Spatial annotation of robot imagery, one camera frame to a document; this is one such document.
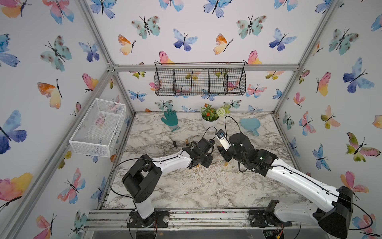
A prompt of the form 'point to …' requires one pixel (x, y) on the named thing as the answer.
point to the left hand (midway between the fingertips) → (210, 157)
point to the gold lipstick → (226, 164)
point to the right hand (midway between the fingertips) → (223, 142)
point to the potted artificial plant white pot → (210, 124)
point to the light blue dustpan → (251, 124)
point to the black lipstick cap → (174, 144)
